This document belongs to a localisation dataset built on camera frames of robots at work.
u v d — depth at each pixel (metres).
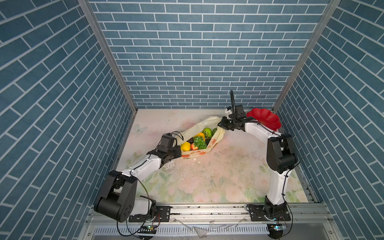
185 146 0.93
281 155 0.53
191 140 0.96
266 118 1.15
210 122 0.93
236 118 0.78
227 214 0.75
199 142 0.96
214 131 1.01
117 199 0.42
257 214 0.73
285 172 0.56
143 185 0.64
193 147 0.92
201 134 0.99
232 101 0.81
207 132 0.99
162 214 0.73
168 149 0.70
